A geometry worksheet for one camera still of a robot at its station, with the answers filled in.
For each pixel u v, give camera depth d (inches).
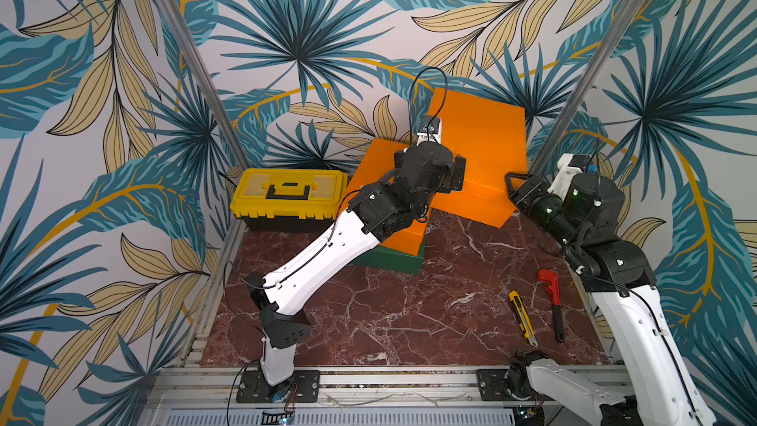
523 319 32.9
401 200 17.9
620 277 15.7
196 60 33.1
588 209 16.4
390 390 29.0
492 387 28.9
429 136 19.5
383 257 34.2
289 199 35.8
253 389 28.6
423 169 16.3
